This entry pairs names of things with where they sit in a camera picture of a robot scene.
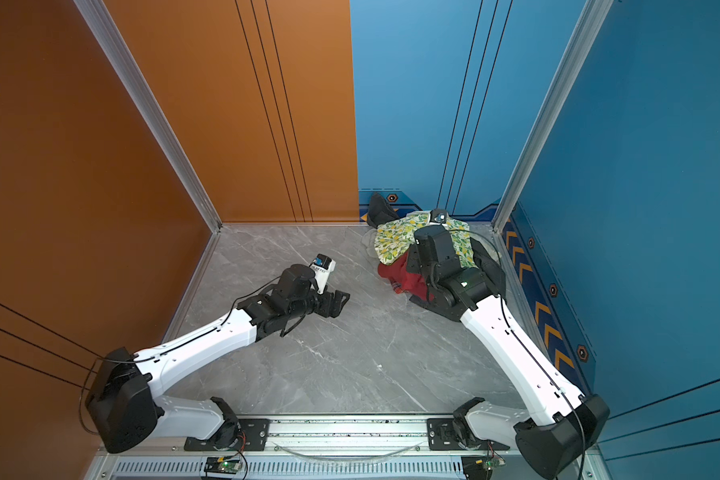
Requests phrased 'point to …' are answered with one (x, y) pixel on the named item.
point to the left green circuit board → (217, 464)
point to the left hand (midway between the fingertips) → (340, 289)
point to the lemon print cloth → (393, 238)
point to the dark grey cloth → (380, 211)
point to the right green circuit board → (490, 462)
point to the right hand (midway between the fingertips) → (417, 246)
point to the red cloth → (403, 281)
